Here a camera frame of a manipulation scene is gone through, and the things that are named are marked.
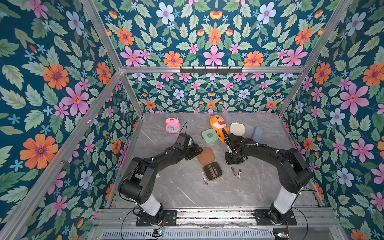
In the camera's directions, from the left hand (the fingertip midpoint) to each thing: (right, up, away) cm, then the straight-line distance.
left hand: (203, 149), depth 90 cm
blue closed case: (+40, +9, +16) cm, 44 cm away
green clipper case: (+5, +8, +14) cm, 17 cm away
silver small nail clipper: (+22, -14, -2) cm, 26 cm away
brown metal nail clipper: (+19, -13, 0) cm, 24 cm away
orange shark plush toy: (+11, +16, +14) cm, 24 cm away
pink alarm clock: (-21, +15, +11) cm, 28 cm away
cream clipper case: (+26, +13, +19) cm, 34 cm away
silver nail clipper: (+1, -17, -4) cm, 18 cm away
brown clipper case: (+2, -5, +3) cm, 7 cm away
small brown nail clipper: (+7, -12, -2) cm, 14 cm away
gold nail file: (-27, -15, -2) cm, 31 cm away
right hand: (+17, -7, +1) cm, 19 cm away
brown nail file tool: (+5, -13, -2) cm, 14 cm away
